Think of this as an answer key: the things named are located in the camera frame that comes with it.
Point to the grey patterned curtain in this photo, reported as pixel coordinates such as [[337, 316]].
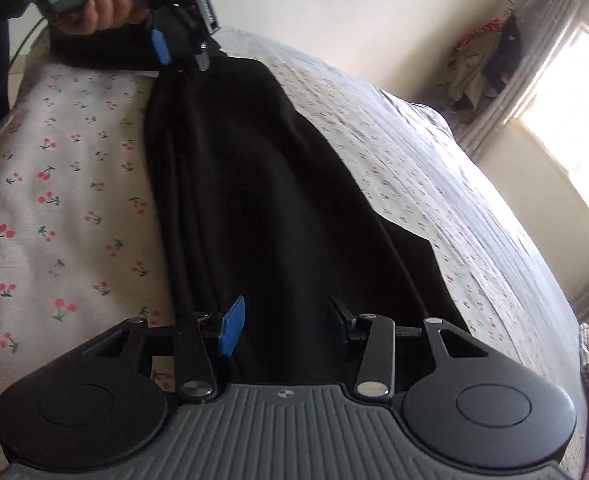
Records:
[[529, 60]]

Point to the hanging clothes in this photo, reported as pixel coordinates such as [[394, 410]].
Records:
[[479, 65]]

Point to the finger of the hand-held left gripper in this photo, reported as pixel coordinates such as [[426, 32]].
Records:
[[160, 47], [203, 57]]

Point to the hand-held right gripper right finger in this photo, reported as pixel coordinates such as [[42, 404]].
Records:
[[339, 332]]

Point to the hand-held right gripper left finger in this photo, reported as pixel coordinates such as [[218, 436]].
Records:
[[234, 325]]

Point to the cherry print bedsheet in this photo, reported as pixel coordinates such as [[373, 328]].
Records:
[[64, 210]]

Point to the black pants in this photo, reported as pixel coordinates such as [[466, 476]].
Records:
[[274, 210]]

